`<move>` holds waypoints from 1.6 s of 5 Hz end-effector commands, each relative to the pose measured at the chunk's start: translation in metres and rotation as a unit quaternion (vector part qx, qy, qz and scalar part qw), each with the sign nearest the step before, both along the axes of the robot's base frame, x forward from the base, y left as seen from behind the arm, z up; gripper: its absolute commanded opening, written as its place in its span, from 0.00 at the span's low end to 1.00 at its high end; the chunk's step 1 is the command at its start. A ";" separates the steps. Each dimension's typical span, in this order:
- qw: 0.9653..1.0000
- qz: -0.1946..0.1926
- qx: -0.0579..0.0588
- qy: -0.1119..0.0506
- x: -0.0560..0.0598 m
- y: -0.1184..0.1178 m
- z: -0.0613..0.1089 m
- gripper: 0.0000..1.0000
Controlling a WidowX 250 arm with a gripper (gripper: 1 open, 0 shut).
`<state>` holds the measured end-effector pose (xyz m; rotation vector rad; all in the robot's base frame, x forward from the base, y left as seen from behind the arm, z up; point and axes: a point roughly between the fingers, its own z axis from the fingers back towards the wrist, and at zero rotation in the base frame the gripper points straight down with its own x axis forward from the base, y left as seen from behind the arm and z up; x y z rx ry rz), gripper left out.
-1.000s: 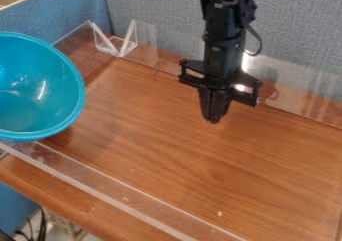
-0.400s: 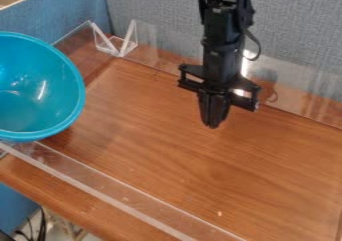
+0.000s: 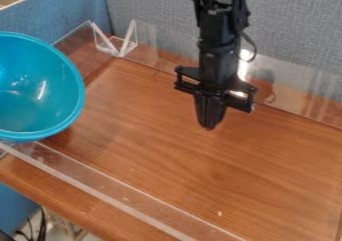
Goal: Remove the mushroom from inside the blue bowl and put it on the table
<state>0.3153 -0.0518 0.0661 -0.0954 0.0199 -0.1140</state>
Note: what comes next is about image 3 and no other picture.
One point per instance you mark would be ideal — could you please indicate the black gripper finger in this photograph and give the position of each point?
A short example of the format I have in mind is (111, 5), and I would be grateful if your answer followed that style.
(215, 111)
(202, 109)

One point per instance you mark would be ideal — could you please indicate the clear acrylic front barrier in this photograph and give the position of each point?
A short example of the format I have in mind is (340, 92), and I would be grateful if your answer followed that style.
(171, 220)

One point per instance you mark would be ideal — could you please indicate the clear acrylic barrier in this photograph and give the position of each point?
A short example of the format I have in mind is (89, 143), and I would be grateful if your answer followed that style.
(290, 87)
(171, 220)

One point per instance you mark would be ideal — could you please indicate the clear acrylic corner bracket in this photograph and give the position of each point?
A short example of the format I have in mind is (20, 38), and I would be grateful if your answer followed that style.
(114, 45)

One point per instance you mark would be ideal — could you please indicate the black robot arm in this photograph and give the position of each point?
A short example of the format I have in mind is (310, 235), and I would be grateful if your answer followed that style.
(222, 20)

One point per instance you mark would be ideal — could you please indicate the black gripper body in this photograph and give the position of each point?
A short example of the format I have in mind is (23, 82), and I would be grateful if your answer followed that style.
(215, 79)

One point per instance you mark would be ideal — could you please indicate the blue plastic bowl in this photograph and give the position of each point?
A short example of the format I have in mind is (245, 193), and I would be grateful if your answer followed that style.
(42, 89)

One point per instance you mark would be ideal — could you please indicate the clear acrylic back barrier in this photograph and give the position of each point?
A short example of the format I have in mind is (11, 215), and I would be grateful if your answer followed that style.
(290, 87)

